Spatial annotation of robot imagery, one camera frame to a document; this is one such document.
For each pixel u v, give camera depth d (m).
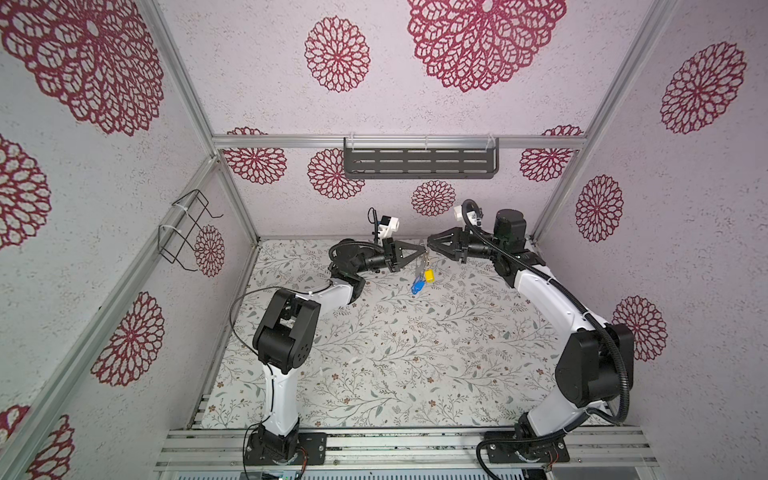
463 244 0.68
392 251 0.74
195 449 0.75
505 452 0.72
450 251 0.70
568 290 0.52
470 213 0.74
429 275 0.78
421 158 0.92
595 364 0.45
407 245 0.76
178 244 0.76
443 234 0.73
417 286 0.82
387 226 0.78
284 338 0.53
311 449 0.74
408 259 0.76
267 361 0.55
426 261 0.76
